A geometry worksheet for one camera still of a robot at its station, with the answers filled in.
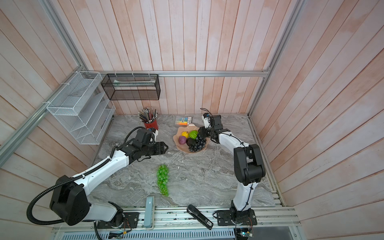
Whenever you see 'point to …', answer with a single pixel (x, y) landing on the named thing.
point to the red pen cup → (153, 125)
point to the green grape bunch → (162, 178)
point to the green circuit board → (244, 232)
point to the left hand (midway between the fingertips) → (163, 150)
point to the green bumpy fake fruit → (193, 134)
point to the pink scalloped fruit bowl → (184, 147)
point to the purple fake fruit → (182, 140)
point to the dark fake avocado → (190, 141)
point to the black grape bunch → (200, 143)
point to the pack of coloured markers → (186, 121)
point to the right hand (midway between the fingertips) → (201, 128)
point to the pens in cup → (147, 115)
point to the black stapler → (200, 217)
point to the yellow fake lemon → (184, 133)
